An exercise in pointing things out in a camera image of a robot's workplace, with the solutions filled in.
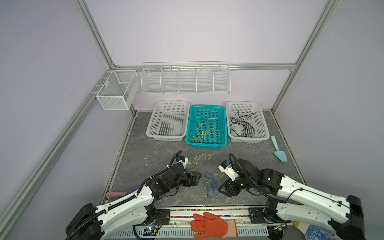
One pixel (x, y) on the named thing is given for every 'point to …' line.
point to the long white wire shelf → (186, 78)
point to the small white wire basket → (119, 90)
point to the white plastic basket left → (169, 120)
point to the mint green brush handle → (280, 154)
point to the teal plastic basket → (206, 127)
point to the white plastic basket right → (257, 120)
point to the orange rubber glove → (210, 226)
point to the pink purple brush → (111, 194)
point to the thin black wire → (244, 122)
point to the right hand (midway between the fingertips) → (222, 188)
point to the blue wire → (212, 184)
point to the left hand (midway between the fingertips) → (194, 177)
